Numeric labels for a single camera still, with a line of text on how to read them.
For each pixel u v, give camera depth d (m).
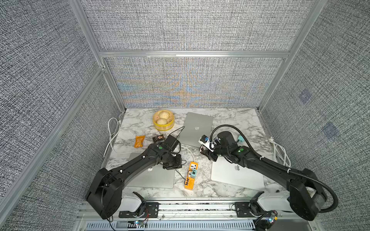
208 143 0.70
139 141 1.00
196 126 1.07
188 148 0.96
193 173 0.78
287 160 0.86
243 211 0.73
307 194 0.41
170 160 0.69
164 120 1.06
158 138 1.00
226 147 0.63
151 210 0.73
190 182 0.80
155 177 0.98
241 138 1.00
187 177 0.82
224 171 0.86
